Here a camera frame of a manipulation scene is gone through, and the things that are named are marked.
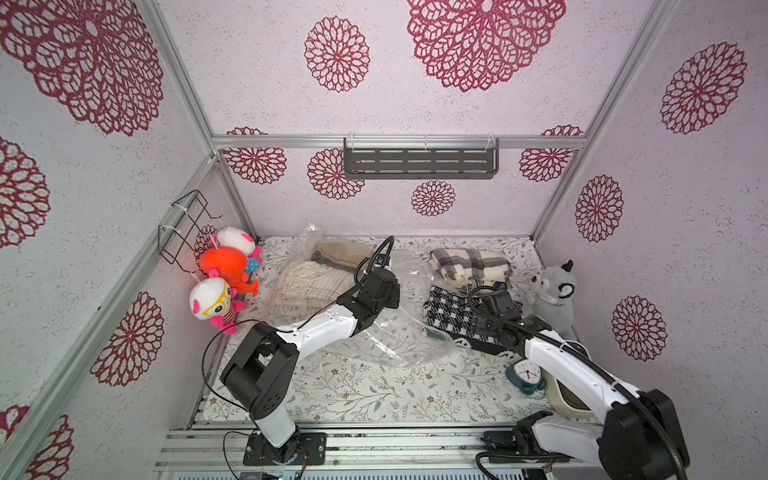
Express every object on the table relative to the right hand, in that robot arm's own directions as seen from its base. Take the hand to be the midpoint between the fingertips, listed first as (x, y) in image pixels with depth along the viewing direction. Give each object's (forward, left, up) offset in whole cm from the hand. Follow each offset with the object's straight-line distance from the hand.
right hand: (486, 316), depth 87 cm
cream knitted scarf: (+9, +57, -1) cm, 58 cm away
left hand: (+8, +27, +4) cm, 29 cm away
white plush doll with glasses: (-2, +76, +11) cm, 77 cm away
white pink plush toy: (+20, +78, +11) cm, 81 cm away
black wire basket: (+7, +81, +26) cm, 86 cm away
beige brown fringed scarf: (+27, +46, -3) cm, 53 cm away
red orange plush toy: (+10, +76, +11) cm, 77 cm away
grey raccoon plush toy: (+3, -18, +5) cm, 19 cm away
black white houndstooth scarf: (+3, +9, -3) cm, 10 cm away
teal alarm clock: (-15, -10, -6) cm, 19 cm away
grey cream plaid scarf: (+20, +3, -3) cm, 21 cm away
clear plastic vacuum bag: (-3, +25, -9) cm, 26 cm away
